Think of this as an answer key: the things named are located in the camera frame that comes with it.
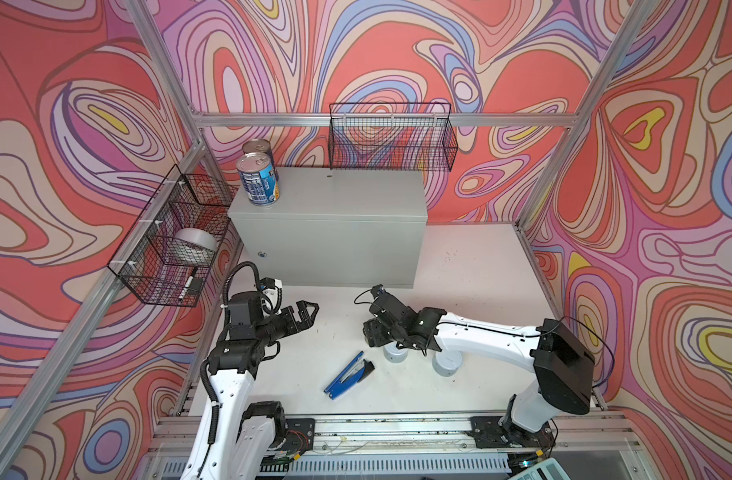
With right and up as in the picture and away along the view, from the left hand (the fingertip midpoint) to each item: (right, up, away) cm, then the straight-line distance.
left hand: (307, 309), depth 76 cm
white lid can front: (+23, -13, +4) cm, 27 cm away
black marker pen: (-29, +7, -3) cm, 30 cm away
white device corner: (+57, -34, -10) cm, 67 cm away
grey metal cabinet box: (+5, +24, +32) cm, 40 cm away
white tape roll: (-26, +17, -6) cm, 32 cm away
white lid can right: (+37, -15, +4) cm, 40 cm away
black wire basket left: (-35, +29, +4) cm, 46 cm away
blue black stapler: (+12, -19, +6) cm, 23 cm away
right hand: (+18, -8, +7) cm, 21 cm away
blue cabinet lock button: (-16, +14, +13) cm, 25 cm away
